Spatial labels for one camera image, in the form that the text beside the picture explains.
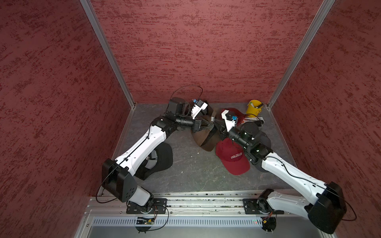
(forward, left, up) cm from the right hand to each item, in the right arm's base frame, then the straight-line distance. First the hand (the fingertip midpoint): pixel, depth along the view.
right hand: (212, 121), depth 71 cm
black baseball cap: (-6, +31, -28) cm, 42 cm away
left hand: (-4, +2, +1) cm, 5 cm away
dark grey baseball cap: (+2, -32, -20) cm, 37 cm away
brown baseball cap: (-4, +3, -10) cm, 11 cm away
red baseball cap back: (+32, -27, -32) cm, 53 cm away
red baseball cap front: (-7, -13, -24) cm, 29 cm away
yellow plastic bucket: (+30, -36, -24) cm, 52 cm away
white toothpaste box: (+24, -36, -30) cm, 53 cm away
